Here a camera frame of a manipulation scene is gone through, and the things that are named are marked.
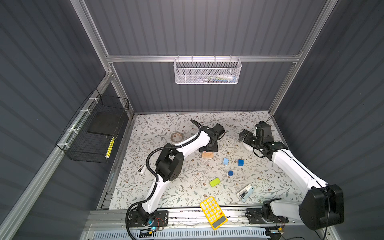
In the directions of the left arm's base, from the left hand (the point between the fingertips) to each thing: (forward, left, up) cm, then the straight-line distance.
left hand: (211, 149), depth 93 cm
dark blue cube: (-8, -18, -4) cm, 20 cm away
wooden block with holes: (-1, +2, -4) cm, 5 cm away
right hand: (0, -20, +12) cm, 23 cm away
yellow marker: (-10, +50, +22) cm, 56 cm away
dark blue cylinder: (-14, -11, -5) cm, 18 cm away
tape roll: (+15, +22, -5) cm, 27 cm away
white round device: (-9, -17, +16) cm, 25 cm away
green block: (-19, 0, -5) cm, 19 cm away
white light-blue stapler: (-26, -15, -4) cm, 31 cm away
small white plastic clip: (-9, +42, -4) cm, 44 cm away
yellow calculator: (-34, +3, -4) cm, 35 cm away
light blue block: (-7, -9, -3) cm, 12 cm away
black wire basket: (-3, +63, +21) cm, 66 cm away
